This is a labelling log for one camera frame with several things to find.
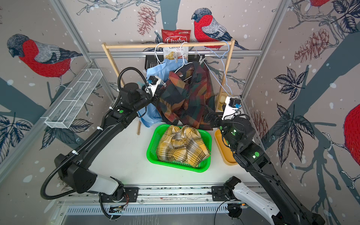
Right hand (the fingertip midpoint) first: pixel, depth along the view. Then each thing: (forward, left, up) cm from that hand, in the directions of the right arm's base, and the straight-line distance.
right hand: (213, 104), depth 61 cm
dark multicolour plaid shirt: (+19, +14, -13) cm, 27 cm away
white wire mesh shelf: (+4, +77, -9) cm, 77 cm away
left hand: (+12, +23, +1) cm, 26 cm away
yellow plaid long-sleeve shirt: (-5, +13, -30) cm, 33 cm away
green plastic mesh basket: (-10, +33, -35) cm, 49 cm away
